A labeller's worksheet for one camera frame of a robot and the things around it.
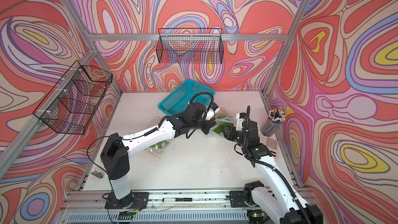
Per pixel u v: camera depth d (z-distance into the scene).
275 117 0.83
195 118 0.63
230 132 0.69
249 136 0.59
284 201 0.42
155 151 0.84
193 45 0.96
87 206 0.74
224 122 0.85
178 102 1.12
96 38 0.88
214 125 0.70
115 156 0.45
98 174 0.80
